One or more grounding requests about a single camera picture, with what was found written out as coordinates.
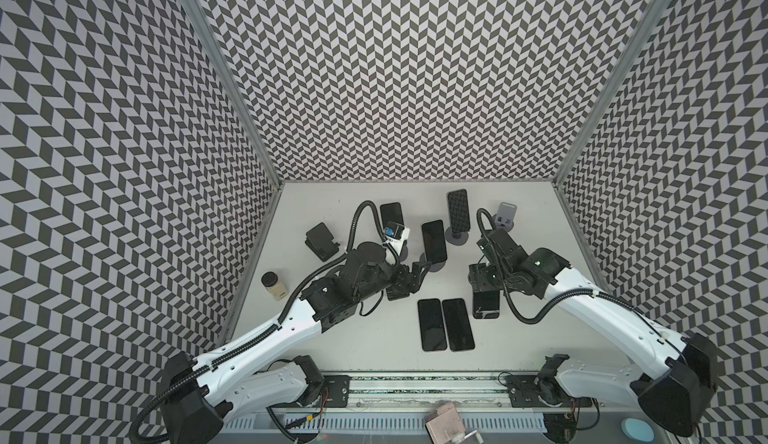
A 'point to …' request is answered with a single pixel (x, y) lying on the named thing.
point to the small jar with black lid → (270, 281)
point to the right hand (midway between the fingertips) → (484, 285)
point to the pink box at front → (444, 424)
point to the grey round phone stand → (504, 217)
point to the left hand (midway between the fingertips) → (416, 260)
